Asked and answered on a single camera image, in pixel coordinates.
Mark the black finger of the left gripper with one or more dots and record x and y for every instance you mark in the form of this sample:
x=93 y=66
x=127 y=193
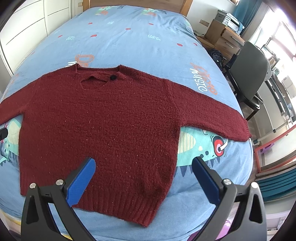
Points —
x=3 y=133

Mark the blue dinosaur print bed sheet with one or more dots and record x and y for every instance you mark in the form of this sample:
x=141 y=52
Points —
x=161 y=43

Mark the teal curtain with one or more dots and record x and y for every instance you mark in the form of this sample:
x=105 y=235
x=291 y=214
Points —
x=246 y=10

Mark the stack of boxes on cabinet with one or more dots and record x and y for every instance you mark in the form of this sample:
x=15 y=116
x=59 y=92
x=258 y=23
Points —
x=229 y=20

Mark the wooden headboard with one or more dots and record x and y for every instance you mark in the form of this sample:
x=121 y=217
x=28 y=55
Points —
x=177 y=6

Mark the dark red knit sweater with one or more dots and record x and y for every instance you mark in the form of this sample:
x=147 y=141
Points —
x=128 y=121

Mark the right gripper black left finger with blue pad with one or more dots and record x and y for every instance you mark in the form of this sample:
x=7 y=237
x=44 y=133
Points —
x=37 y=220

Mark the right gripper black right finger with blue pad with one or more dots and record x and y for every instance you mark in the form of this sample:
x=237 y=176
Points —
x=250 y=219

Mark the dark bag on floor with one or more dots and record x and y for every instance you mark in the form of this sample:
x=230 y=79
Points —
x=217 y=57

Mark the wooden drawer cabinet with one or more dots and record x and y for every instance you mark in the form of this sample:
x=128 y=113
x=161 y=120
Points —
x=222 y=38

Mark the white wardrobe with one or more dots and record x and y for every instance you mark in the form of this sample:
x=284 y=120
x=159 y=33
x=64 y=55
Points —
x=32 y=22

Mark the dark grey chair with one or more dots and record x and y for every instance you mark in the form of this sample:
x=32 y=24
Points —
x=246 y=72

